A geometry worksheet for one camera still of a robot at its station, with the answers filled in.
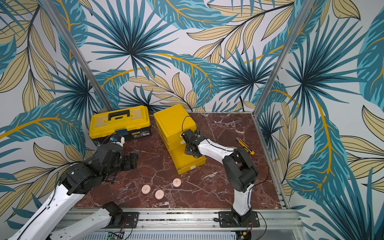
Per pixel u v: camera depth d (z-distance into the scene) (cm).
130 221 73
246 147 100
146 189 82
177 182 84
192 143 70
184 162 91
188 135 75
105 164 47
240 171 49
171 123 86
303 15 71
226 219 73
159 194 80
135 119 93
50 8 68
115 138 58
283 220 76
